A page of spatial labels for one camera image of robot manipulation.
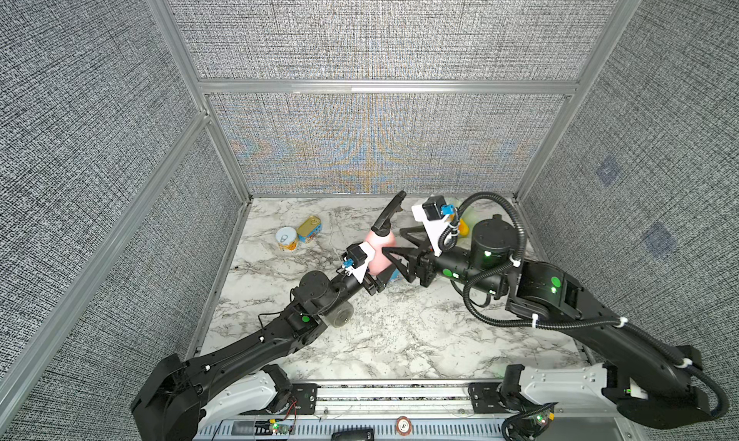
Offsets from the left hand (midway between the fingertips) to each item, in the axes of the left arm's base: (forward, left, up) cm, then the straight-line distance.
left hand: (394, 248), depth 64 cm
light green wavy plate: (+39, -39, -34) cm, 65 cm away
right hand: (-5, +1, +11) cm, 13 cm away
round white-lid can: (+24, +33, -28) cm, 50 cm away
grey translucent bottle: (-4, +14, -28) cm, 31 cm away
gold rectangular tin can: (+30, +26, -30) cm, 50 cm away
